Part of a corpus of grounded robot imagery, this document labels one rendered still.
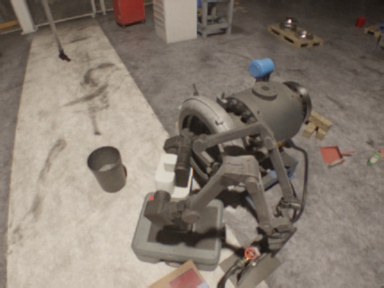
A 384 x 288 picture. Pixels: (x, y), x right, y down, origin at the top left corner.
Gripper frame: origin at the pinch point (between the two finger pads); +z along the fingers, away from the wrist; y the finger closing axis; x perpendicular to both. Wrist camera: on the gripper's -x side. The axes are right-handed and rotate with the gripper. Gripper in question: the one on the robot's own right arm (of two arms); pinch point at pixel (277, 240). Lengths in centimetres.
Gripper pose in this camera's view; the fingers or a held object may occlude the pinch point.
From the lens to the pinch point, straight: 137.5
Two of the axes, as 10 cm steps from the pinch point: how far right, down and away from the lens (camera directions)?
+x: -8.6, 2.7, 4.3
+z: 5.0, 6.6, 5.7
